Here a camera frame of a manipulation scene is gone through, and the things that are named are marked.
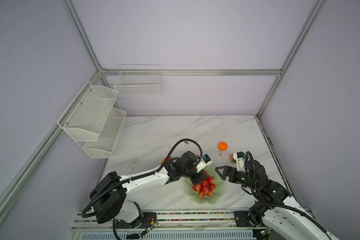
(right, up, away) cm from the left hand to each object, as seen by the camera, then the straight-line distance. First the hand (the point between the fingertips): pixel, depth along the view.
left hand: (204, 175), depth 77 cm
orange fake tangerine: (+15, +13, +21) cm, 29 cm away
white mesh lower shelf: (-60, +13, +12) cm, 62 cm away
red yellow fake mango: (-19, +12, -19) cm, 29 cm away
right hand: (+7, +3, -3) cm, 9 cm away
